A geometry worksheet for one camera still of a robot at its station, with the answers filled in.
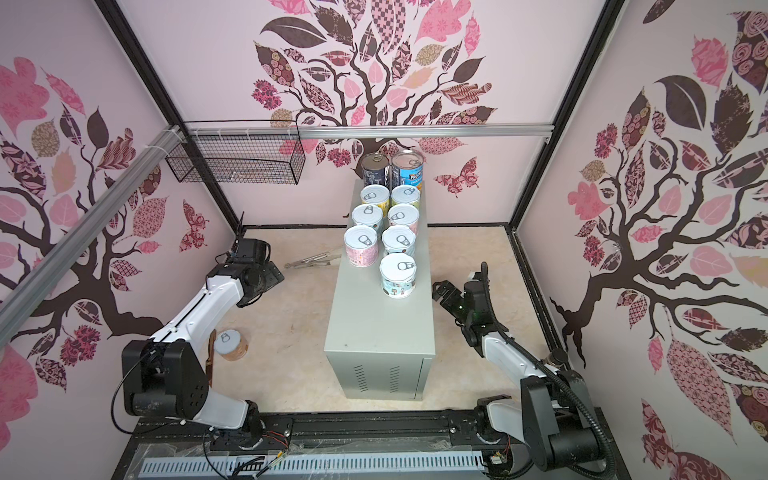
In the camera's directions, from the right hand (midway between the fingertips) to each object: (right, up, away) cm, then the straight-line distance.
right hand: (442, 287), depth 89 cm
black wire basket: (-78, +50, +33) cm, 98 cm away
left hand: (-54, +1, -2) cm, 54 cm away
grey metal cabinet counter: (-18, -7, -35) cm, 40 cm away
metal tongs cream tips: (-43, +8, +22) cm, 49 cm away
